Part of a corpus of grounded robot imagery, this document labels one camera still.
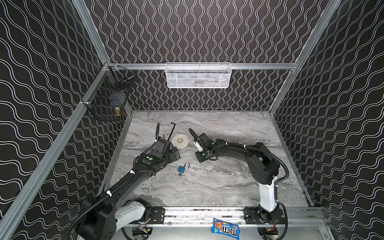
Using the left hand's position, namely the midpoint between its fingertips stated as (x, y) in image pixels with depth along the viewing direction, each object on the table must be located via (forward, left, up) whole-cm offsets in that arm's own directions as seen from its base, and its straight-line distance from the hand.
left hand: (177, 155), depth 83 cm
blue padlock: (-2, -2, -12) cm, 12 cm away
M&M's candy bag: (-31, -23, -12) cm, 40 cm away
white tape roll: (+18, +1, -12) cm, 21 cm away
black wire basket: (+31, +47, +15) cm, 58 cm away
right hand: (+6, -13, -13) cm, 19 cm away
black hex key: (+27, +8, -11) cm, 31 cm away
